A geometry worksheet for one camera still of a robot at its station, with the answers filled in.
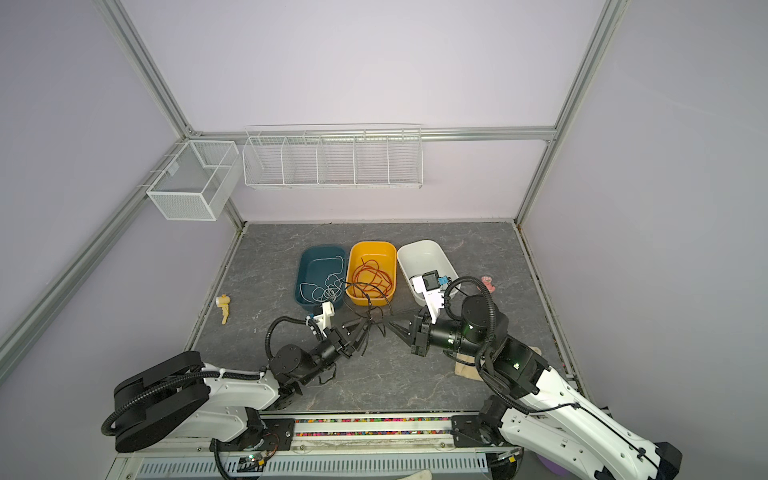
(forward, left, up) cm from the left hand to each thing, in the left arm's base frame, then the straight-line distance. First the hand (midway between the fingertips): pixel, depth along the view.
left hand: (373, 326), depth 69 cm
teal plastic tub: (+29, +19, -21) cm, 41 cm away
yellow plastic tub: (+37, -4, -21) cm, 43 cm away
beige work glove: (-13, -18, +9) cm, 24 cm away
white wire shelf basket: (+61, -3, +5) cm, 61 cm away
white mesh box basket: (+55, +58, +3) cm, 80 cm away
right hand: (-5, -3, +11) cm, 12 cm away
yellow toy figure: (+21, +50, -20) cm, 58 cm away
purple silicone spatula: (-29, -33, -3) cm, 43 cm away
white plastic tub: (+35, -16, -21) cm, 44 cm away
